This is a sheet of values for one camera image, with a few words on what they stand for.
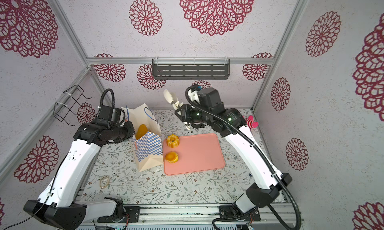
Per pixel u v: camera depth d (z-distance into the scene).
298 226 0.35
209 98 0.43
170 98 0.65
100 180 0.84
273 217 0.44
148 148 0.80
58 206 0.37
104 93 0.55
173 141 0.97
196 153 0.96
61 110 0.73
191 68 0.92
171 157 0.89
